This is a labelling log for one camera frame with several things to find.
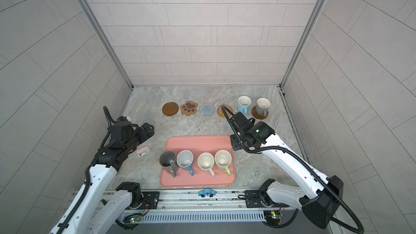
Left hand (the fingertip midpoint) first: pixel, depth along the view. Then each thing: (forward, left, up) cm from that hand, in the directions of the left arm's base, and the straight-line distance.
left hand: (150, 127), depth 79 cm
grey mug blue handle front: (-11, -17, -12) cm, 24 cm away
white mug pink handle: (-12, -27, -13) cm, 32 cm away
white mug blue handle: (+19, -49, -5) cm, 53 cm away
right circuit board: (-34, -57, -14) cm, 68 cm away
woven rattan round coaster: (+20, -35, -14) cm, 43 cm away
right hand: (-7, -42, 0) cm, 42 cm away
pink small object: (-7, +6, -11) cm, 15 cm away
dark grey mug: (-12, -9, -12) cm, 19 cm away
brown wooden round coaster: (+21, -3, -13) cm, 25 cm away
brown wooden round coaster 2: (+19, -57, -14) cm, 62 cm away
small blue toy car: (-26, -29, -11) cm, 40 cm away
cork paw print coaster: (+22, -15, -13) cm, 29 cm away
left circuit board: (-35, 0, -11) cm, 37 cm away
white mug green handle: (-10, -36, -13) cm, 40 cm away
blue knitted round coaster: (+22, -27, -14) cm, 37 cm away
